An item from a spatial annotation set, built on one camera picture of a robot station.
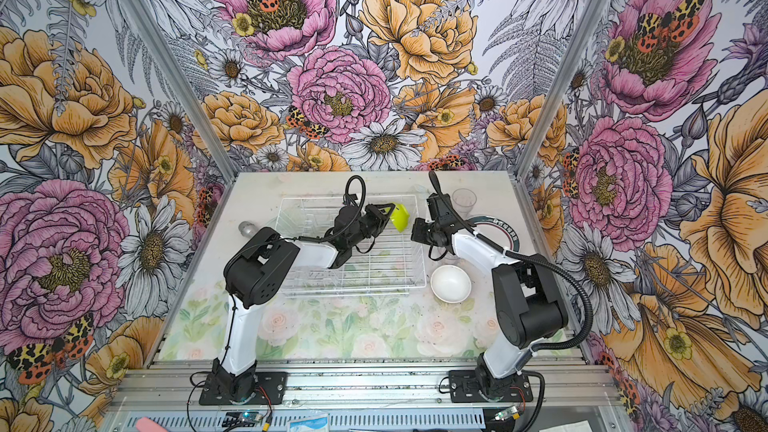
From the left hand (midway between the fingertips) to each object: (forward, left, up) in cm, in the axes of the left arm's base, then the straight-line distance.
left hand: (397, 211), depth 95 cm
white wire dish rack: (-12, +2, -12) cm, 17 cm away
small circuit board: (-51, +38, -13) cm, 65 cm away
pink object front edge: (-52, +59, -13) cm, 80 cm away
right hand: (-8, -5, -4) cm, 10 cm away
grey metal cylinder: (0, +51, -10) cm, 52 cm away
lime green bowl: (-2, 0, 0) cm, 2 cm away
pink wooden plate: (-2, -33, -9) cm, 34 cm away
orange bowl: (-20, -16, -11) cm, 27 cm away
